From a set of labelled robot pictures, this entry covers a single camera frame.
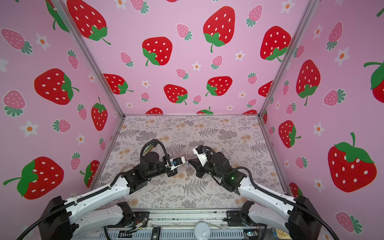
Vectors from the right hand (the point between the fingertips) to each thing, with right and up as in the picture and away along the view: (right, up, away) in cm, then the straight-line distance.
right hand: (189, 160), depth 73 cm
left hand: (-3, +1, +1) cm, 3 cm away
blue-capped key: (0, -2, -1) cm, 2 cm away
